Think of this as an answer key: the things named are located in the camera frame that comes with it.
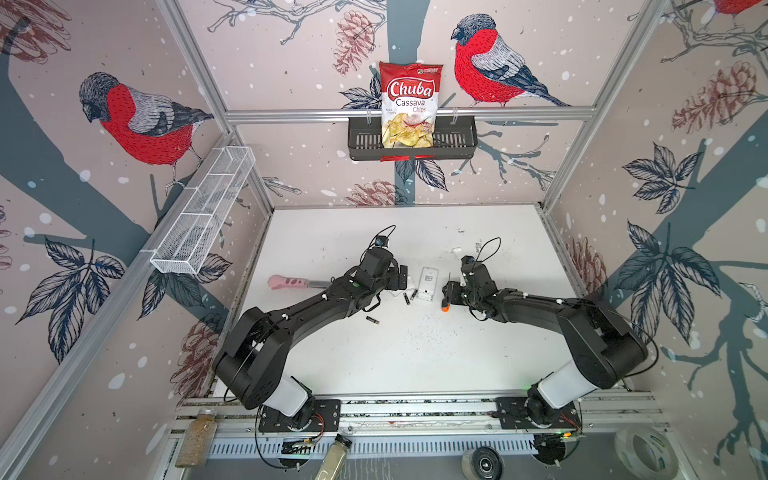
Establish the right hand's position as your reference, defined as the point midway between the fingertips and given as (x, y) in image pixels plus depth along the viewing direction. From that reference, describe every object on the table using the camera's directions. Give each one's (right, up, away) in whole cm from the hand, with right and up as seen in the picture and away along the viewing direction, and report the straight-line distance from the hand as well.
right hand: (446, 293), depth 94 cm
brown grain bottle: (-62, -28, -27) cm, 73 cm away
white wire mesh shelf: (-68, +16, -23) cm, 74 cm away
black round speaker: (+1, -27, -35) cm, 44 cm away
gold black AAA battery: (-24, -7, -4) cm, 25 cm away
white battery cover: (+6, +13, +13) cm, 20 cm away
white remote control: (-6, +2, +4) cm, 7 cm away
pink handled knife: (-56, +4, +4) cm, 56 cm away
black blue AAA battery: (-11, -1, +1) cm, 11 cm away
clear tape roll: (+44, -32, -24) cm, 60 cm away
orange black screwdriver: (-1, -4, -2) cm, 4 cm away
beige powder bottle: (-30, -31, -29) cm, 52 cm away
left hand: (-17, +9, -8) cm, 20 cm away
